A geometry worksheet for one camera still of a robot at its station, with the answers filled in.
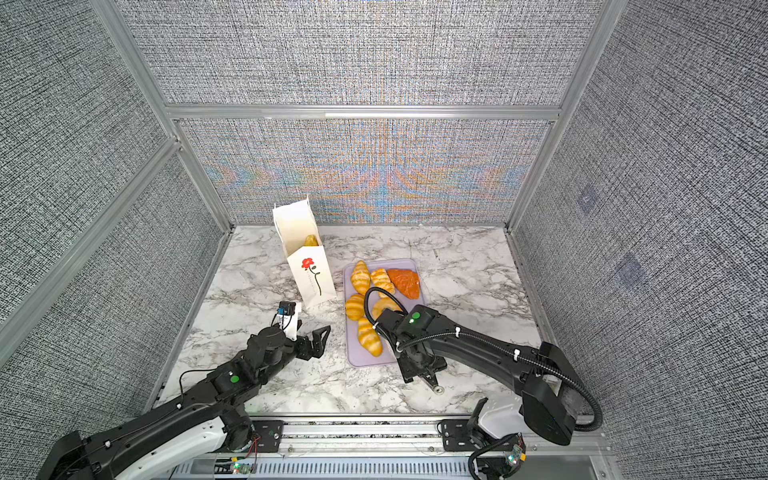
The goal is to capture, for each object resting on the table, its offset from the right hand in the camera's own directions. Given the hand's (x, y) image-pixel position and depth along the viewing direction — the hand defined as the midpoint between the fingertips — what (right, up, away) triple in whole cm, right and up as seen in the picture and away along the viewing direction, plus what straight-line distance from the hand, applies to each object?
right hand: (419, 371), depth 77 cm
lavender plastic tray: (-17, +1, +10) cm, 20 cm away
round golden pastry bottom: (-34, +35, +25) cm, 54 cm away
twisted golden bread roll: (-10, +22, +23) cm, 33 cm away
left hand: (-27, +11, +3) cm, 29 cm away
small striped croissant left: (-18, +14, +16) cm, 28 cm away
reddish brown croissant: (-1, +21, +22) cm, 31 cm away
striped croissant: (-17, +23, +23) cm, 37 cm away
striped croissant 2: (-13, +6, +10) cm, 18 cm away
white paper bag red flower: (-39, +41, +23) cm, 61 cm away
